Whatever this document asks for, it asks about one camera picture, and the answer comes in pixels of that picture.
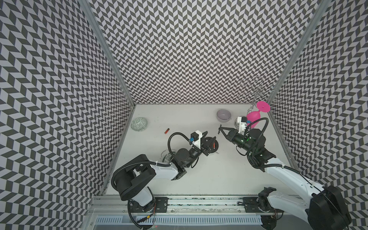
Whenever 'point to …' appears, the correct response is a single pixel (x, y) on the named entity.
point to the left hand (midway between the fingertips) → (212, 135)
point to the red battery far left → (166, 131)
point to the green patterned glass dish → (139, 124)
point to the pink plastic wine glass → (254, 115)
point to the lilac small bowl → (224, 115)
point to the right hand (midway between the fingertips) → (219, 130)
